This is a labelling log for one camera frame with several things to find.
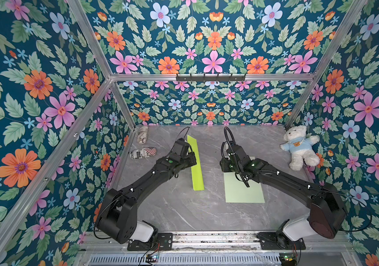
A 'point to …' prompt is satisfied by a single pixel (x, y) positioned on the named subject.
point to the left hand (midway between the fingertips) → (197, 158)
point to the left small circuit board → (151, 258)
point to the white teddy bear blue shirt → (300, 147)
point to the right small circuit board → (288, 257)
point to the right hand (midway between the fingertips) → (222, 162)
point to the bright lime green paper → (197, 178)
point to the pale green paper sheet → (236, 191)
